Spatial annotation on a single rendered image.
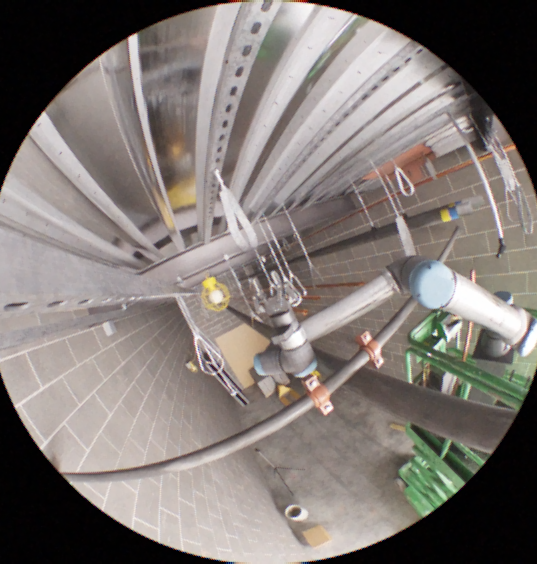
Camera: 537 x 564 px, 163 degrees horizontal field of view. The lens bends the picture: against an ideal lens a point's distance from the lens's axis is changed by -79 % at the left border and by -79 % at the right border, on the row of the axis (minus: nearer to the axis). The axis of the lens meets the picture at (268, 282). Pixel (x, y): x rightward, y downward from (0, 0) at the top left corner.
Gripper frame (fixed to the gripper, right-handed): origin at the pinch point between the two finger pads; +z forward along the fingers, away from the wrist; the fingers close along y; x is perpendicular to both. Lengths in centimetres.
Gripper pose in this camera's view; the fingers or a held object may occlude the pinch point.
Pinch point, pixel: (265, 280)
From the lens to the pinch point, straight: 56.2
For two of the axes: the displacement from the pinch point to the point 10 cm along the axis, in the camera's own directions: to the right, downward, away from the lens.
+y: 8.6, -3.6, -3.7
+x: -3.0, 2.3, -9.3
